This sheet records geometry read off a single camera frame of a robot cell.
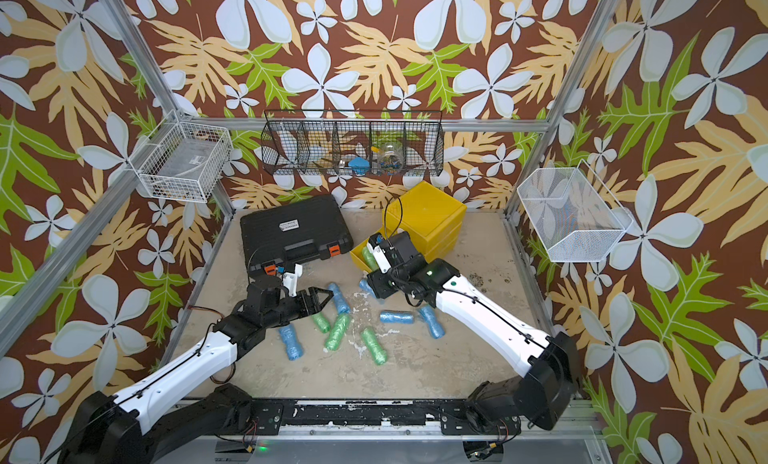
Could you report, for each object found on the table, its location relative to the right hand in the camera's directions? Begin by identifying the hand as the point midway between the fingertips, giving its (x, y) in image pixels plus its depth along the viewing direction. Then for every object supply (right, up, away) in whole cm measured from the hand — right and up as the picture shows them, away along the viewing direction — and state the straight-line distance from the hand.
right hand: (375, 274), depth 78 cm
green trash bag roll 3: (+1, -23, +4) cm, 23 cm away
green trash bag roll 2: (-11, -18, +8) cm, 23 cm away
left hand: (-13, -5, +2) cm, 14 cm away
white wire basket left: (-57, +32, +7) cm, 66 cm away
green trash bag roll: (-2, +3, +15) cm, 15 cm away
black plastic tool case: (-35, +10, +25) cm, 44 cm away
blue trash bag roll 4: (-11, -10, +14) cm, 21 cm away
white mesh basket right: (+56, +17, +5) cm, 59 cm away
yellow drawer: (-6, +5, +16) cm, 18 cm away
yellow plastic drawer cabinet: (+17, +16, +10) cm, 25 cm away
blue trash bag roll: (-4, -6, +17) cm, 19 cm away
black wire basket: (-8, +42, +19) cm, 47 cm away
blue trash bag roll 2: (+6, -14, +10) cm, 18 cm away
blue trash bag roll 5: (-24, -22, +6) cm, 33 cm away
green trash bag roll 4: (-16, -16, +10) cm, 25 cm away
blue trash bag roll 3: (+18, -17, +10) cm, 27 cm away
